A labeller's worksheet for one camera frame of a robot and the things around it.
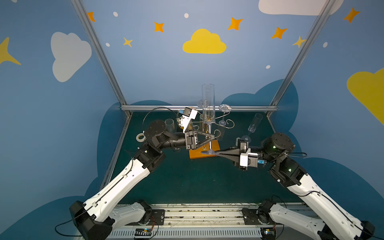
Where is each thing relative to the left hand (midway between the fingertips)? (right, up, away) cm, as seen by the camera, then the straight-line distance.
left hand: (212, 135), depth 52 cm
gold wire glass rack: (+11, +4, +20) cm, 23 cm away
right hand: (+2, -4, -1) cm, 5 cm away
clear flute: (+32, +3, +44) cm, 55 cm away
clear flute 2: (+10, +13, +28) cm, 32 cm away
